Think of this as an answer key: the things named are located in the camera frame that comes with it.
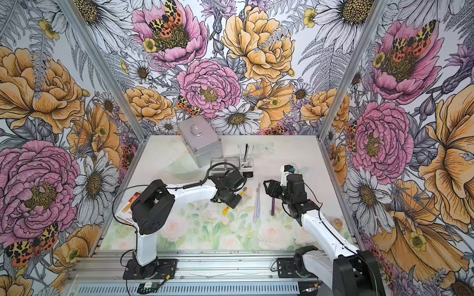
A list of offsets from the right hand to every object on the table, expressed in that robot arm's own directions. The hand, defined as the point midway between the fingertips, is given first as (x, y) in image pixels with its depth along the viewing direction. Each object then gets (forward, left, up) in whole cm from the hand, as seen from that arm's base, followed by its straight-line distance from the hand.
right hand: (267, 187), depth 85 cm
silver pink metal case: (+28, +32, +5) cm, 43 cm away
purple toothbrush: (-4, -3, -12) cm, 13 cm away
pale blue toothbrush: (-2, +3, -11) cm, 11 cm away
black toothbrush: (+20, +9, +2) cm, 22 cm away
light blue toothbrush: (+20, +12, +2) cm, 23 cm away
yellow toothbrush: (-5, +19, -10) cm, 22 cm away
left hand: (-2, +17, -10) cm, 20 cm away
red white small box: (-8, +65, -7) cm, 66 cm away
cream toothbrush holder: (+14, +9, -1) cm, 17 cm away
